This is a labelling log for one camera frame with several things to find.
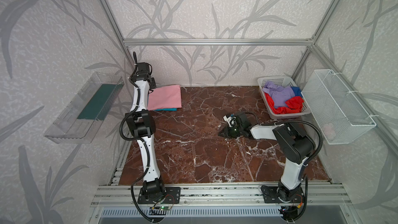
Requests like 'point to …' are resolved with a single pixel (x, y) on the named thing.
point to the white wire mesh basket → (340, 114)
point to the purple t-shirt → (279, 95)
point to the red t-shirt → (294, 105)
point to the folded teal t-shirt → (167, 109)
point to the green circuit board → (164, 208)
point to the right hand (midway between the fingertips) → (218, 129)
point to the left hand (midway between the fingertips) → (149, 79)
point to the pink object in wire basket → (329, 130)
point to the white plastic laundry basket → (280, 81)
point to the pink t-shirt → (165, 97)
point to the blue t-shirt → (297, 91)
